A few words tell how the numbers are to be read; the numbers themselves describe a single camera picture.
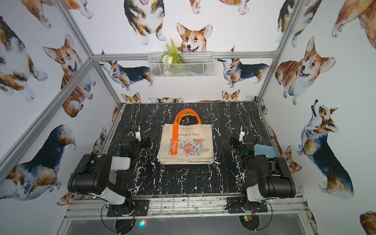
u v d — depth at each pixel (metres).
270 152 0.98
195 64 0.92
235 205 0.73
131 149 0.73
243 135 0.81
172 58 0.82
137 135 0.83
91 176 0.46
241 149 0.79
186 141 0.97
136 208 0.73
